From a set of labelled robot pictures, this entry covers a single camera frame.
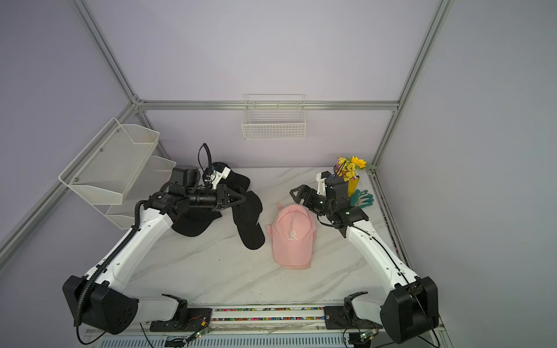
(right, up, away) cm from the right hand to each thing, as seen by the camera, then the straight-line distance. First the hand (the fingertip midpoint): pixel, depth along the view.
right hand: (299, 199), depth 79 cm
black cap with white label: (-18, -5, -9) cm, 21 cm away
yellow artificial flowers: (+22, +14, +9) cm, 27 cm away
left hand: (-19, -1, -10) cm, 21 cm away
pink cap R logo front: (-2, -14, +5) cm, 15 cm away
